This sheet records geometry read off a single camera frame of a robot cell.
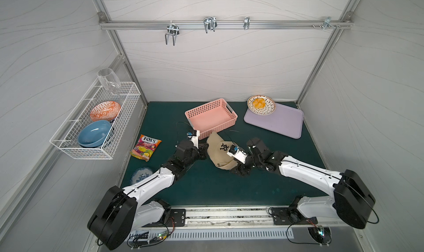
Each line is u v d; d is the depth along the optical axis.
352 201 0.41
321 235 0.71
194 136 0.74
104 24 0.77
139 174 0.83
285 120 1.12
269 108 1.16
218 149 0.88
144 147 0.94
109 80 0.73
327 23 0.77
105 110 0.71
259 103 1.16
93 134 0.62
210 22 0.76
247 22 0.79
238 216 0.75
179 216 0.73
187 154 0.64
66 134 0.56
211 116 1.12
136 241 0.68
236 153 0.70
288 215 0.67
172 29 0.78
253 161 0.70
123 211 0.40
